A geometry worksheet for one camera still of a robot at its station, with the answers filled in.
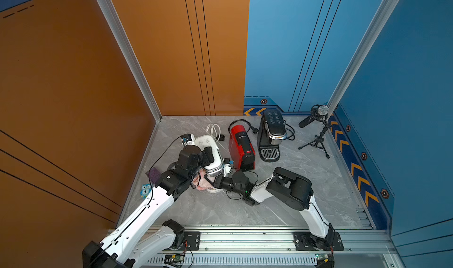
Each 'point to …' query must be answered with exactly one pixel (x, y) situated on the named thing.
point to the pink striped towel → (200, 182)
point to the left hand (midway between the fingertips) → (207, 149)
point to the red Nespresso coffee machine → (241, 149)
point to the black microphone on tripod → (319, 112)
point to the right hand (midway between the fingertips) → (205, 177)
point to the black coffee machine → (272, 130)
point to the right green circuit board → (325, 260)
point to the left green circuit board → (176, 257)
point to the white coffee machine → (217, 167)
